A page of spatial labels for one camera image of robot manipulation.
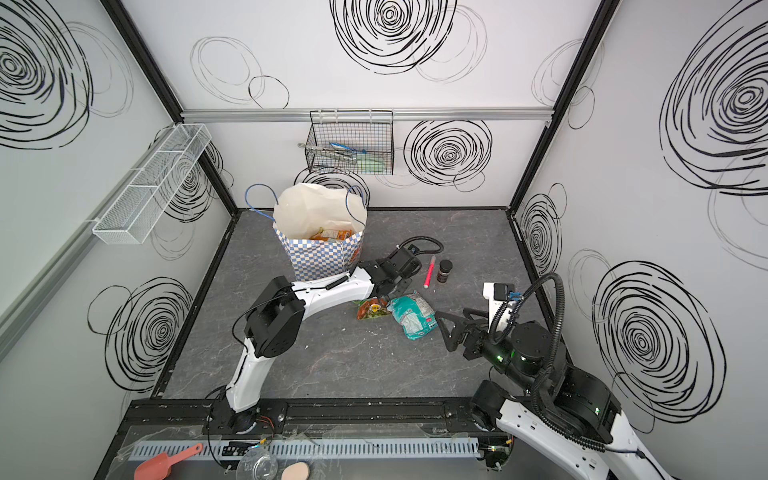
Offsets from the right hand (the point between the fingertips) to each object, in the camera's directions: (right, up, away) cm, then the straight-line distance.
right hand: (447, 315), depth 59 cm
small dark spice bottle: (+6, +6, +32) cm, 33 cm away
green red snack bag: (-17, -6, +29) cm, 34 cm away
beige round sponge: (-33, -37, +7) cm, 50 cm away
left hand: (-8, +4, +33) cm, 34 cm away
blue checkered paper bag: (-42, +24, +39) cm, 62 cm away
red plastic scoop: (-63, -35, +6) cm, 72 cm away
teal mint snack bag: (-4, -7, +29) cm, 31 cm away
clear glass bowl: (-42, -37, +9) cm, 57 cm away
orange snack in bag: (-33, +16, +49) cm, 61 cm away
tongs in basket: (-28, +43, +32) cm, 61 cm away
